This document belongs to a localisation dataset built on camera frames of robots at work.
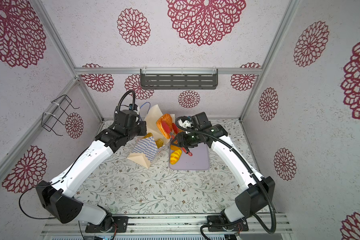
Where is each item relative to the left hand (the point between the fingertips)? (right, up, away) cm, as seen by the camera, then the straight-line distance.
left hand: (143, 126), depth 78 cm
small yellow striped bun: (+16, -19, +17) cm, 30 cm away
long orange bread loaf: (+16, -14, +21) cm, 29 cm away
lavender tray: (+32, -22, +19) cm, 43 cm away
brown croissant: (+13, +4, +4) cm, 14 cm away
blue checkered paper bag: (+1, -13, +6) cm, 14 cm away
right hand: (+17, -7, -5) cm, 19 cm away
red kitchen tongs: (+16, -2, +2) cm, 16 cm away
